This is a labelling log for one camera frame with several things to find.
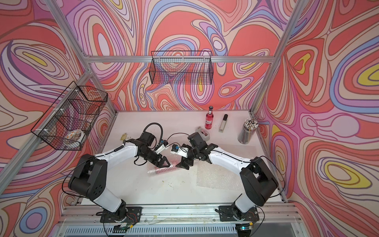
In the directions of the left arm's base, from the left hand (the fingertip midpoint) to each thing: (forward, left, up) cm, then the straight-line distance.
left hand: (167, 164), depth 85 cm
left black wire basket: (+9, +49, +25) cm, 56 cm away
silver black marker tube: (+33, -38, -1) cm, 51 cm away
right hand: (+1, -8, +4) cm, 9 cm away
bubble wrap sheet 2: (-5, -25, -6) cm, 26 cm away
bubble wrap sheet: (-3, -5, +11) cm, 13 cm away
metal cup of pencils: (+17, -49, +9) cm, 53 cm away
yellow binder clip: (+22, +34, -4) cm, 41 cm away
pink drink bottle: (+31, -27, +6) cm, 41 cm away
